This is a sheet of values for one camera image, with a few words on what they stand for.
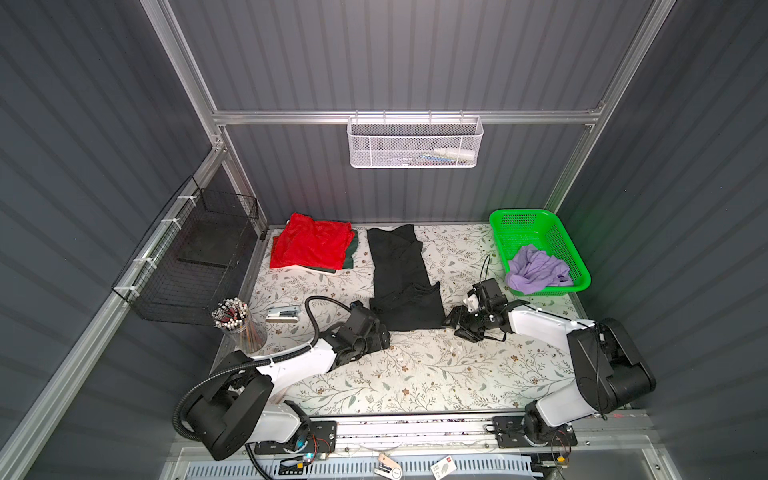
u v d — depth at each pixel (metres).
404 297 0.97
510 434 0.74
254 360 0.47
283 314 0.94
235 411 0.42
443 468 0.69
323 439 0.72
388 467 0.68
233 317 0.75
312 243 1.05
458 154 0.87
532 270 1.01
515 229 1.17
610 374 0.45
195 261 0.74
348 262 1.08
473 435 0.75
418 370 0.85
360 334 0.68
